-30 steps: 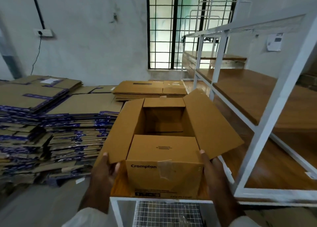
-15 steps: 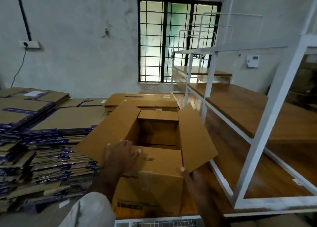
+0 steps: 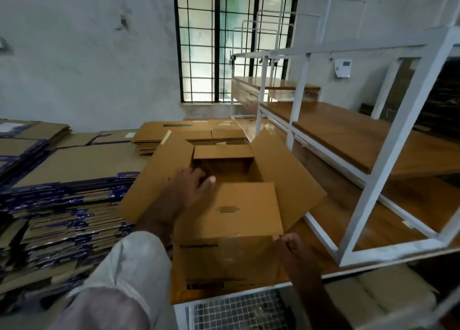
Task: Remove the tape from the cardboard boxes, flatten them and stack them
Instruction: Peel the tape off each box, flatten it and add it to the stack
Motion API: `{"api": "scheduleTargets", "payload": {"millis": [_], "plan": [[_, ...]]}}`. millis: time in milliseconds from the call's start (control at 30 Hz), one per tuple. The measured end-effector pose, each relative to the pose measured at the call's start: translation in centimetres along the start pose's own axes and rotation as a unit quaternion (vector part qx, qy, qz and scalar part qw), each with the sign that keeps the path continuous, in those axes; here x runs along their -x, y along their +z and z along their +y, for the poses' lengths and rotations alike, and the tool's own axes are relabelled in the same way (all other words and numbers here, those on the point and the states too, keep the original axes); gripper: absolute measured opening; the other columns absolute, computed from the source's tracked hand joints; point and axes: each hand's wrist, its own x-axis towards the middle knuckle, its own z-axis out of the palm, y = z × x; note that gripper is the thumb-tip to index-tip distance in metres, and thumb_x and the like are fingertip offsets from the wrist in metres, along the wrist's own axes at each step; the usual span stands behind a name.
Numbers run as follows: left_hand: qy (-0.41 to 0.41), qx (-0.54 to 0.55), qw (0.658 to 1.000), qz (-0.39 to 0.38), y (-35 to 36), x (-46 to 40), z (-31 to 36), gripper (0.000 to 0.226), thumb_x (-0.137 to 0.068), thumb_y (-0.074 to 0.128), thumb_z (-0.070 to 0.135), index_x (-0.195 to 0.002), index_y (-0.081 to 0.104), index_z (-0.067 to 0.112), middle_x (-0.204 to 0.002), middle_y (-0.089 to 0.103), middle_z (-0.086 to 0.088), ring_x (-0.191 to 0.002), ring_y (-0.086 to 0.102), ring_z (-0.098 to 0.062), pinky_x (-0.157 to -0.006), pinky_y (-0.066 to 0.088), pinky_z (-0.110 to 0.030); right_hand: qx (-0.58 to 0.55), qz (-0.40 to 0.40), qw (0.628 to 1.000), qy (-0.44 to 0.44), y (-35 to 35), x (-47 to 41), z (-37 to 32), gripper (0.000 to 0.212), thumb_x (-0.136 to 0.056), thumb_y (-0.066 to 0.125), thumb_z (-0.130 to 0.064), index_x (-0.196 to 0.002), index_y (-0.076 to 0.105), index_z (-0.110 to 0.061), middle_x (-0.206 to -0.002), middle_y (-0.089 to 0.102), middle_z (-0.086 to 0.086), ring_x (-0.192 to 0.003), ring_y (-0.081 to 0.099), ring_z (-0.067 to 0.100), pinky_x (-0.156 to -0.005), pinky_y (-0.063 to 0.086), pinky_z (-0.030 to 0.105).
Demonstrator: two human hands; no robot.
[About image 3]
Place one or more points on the person's left hand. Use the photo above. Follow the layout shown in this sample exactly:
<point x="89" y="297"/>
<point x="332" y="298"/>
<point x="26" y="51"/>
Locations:
<point x="183" y="193"/>

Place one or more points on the person's right hand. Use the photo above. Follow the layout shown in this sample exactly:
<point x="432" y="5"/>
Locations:
<point x="298" y="258"/>

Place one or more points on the stack of brown boxes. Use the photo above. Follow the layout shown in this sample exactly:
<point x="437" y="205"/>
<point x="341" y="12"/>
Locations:
<point x="154" y="132"/>

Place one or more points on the stack of cardboard boxes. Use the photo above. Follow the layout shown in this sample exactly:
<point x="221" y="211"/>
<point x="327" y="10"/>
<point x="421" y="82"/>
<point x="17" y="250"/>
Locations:
<point x="25" y="139"/>
<point x="65" y="168"/>

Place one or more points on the person's right forearm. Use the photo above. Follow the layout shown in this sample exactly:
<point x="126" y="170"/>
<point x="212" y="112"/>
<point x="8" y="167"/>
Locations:
<point x="323" y="304"/>

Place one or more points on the person's light grey shirt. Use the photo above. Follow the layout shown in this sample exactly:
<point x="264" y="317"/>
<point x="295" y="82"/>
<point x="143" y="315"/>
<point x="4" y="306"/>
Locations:
<point x="122" y="283"/>

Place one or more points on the wooden table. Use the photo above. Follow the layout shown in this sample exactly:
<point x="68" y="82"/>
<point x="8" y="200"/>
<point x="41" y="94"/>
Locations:
<point x="374" y="225"/>

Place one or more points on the white metal shelf rack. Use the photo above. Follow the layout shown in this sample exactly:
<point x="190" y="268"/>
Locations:
<point x="395" y="146"/>

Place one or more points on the black framed window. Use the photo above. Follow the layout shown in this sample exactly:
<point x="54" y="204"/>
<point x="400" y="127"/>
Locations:
<point x="215" y="38"/>

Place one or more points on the white wall device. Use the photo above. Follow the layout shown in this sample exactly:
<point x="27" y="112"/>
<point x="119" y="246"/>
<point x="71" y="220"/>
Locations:
<point x="343" y="68"/>

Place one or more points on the white wall socket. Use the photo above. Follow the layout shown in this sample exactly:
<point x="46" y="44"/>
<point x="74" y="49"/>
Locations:
<point x="3" y="44"/>

